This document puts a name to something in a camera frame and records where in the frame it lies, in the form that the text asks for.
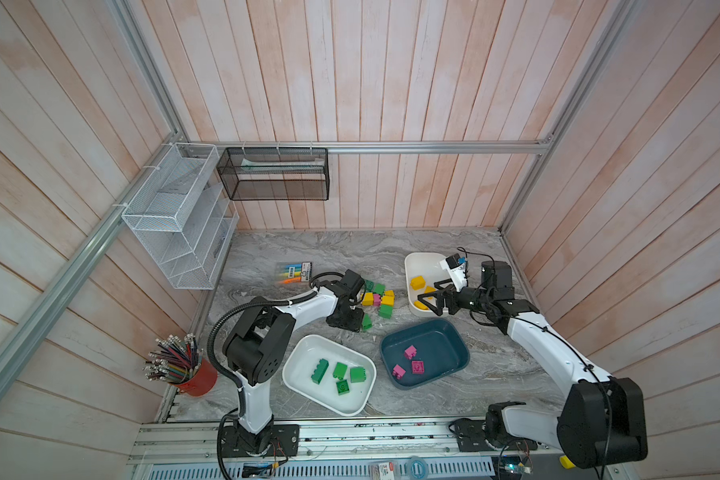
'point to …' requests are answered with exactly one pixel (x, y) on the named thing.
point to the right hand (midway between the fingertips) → (429, 290)
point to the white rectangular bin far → (423, 270)
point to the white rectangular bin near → (300, 358)
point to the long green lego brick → (320, 370)
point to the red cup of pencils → (177, 361)
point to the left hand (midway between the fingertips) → (351, 329)
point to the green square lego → (342, 387)
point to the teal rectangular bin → (418, 354)
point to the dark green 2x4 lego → (369, 285)
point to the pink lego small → (377, 299)
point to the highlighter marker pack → (293, 272)
